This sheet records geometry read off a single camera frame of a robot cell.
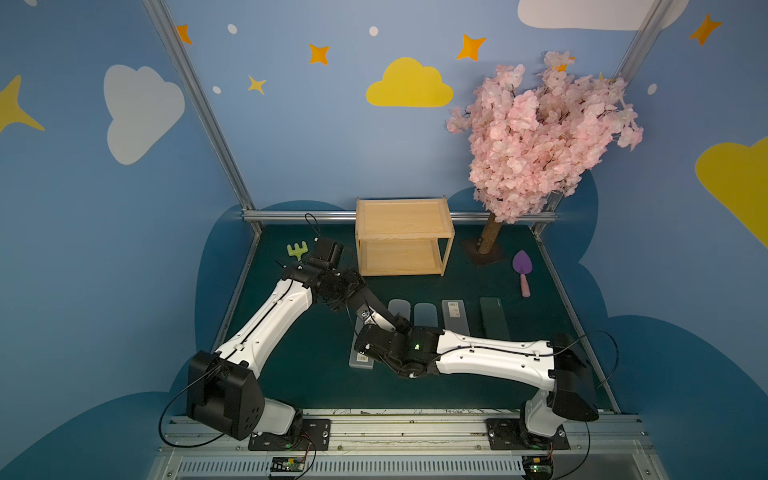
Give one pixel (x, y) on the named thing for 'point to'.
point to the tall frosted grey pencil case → (455, 316)
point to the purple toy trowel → (522, 264)
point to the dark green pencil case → (493, 318)
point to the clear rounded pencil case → (402, 306)
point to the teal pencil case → (425, 314)
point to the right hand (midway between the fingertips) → (390, 326)
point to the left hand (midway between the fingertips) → (362, 286)
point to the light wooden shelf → (403, 236)
